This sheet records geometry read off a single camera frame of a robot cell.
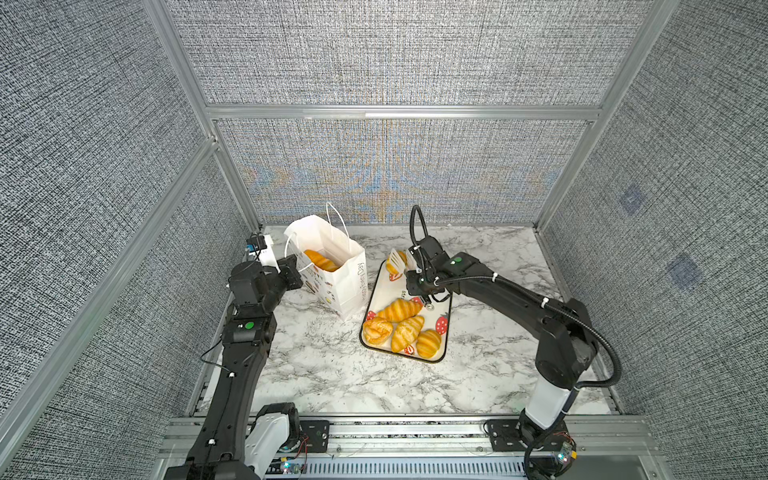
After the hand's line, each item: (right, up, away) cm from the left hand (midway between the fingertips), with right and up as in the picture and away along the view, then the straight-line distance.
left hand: (300, 252), depth 75 cm
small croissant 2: (+34, -26, +11) cm, 44 cm away
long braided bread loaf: (+1, -3, +20) cm, 21 cm away
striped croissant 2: (+27, -23, +11) cm, 37 cm away
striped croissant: (+26, -17, +17) cm, 36 cm away
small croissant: (+23, -5, +18) cm, 30 cm away
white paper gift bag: (+10, -11, +7) cm, 16 cm away
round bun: (+19, -23, +13) cm, 32 cm away
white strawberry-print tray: (+23, -12, +28) cm, 38 cm away
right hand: (+28, -7, +11) cm, 31 cm away
